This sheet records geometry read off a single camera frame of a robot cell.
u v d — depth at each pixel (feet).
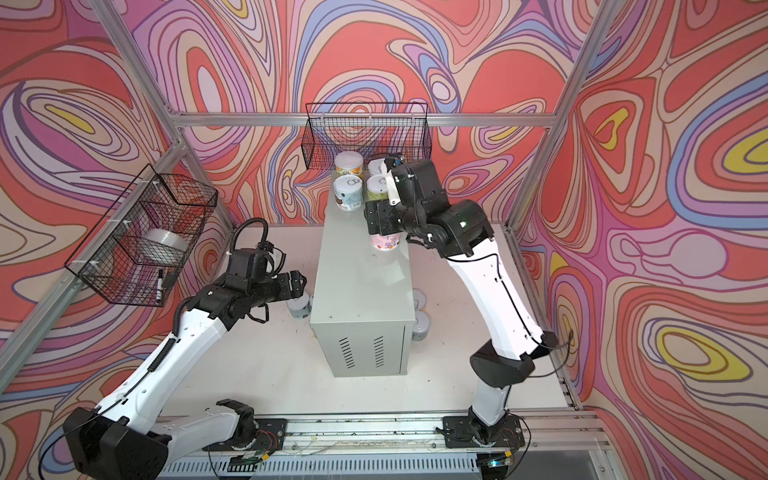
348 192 2.41
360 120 2.89
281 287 2.26
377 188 2.42
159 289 2.35
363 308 1.91
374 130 3.14
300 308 2.99
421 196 1.40
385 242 2.15
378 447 2.39
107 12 2.23
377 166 2.58
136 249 2.42
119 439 1.19
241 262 1.86
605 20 2.27
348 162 2.53
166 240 2.40
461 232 1.31
